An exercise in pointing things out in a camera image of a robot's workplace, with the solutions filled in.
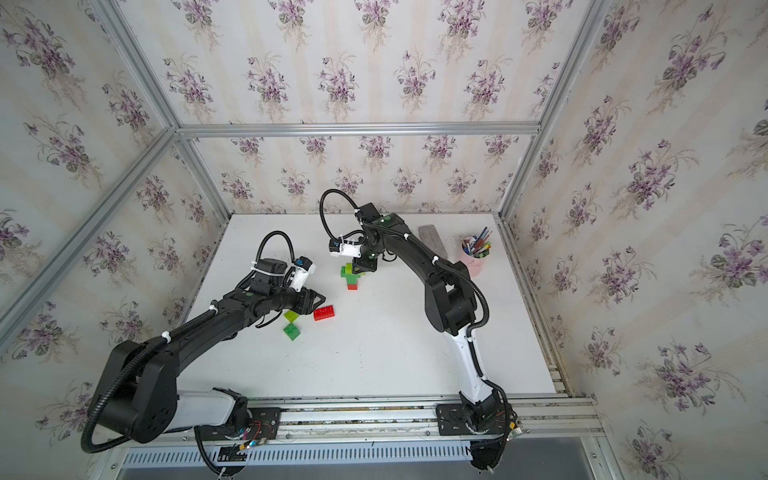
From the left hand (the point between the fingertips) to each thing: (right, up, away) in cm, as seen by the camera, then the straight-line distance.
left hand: (318, 296), depth 87 cm
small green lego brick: (-7, -10, -1) cm, 13 cm away
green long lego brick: (+7, +6, +4) cm, 10 cm away
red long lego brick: (+1, -6, +3) cm, 7 cm away
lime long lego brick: (-9, -6, +2) cm, 11 cm away
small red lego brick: (+9, +1, +10) cm, 14 cm away
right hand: (+13, +10, +6) cm, 17 cm away
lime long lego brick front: (+9, +8, +3) cm, 12 cm away
